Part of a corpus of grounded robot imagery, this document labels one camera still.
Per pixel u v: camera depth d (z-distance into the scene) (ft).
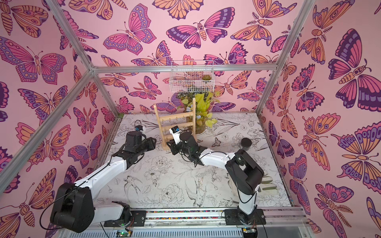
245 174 1.55
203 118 3.20
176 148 2.54
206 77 3.02
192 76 3.13
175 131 2.46
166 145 2.78
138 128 2.54
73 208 1.35
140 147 2.34
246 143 3.29
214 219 2.45
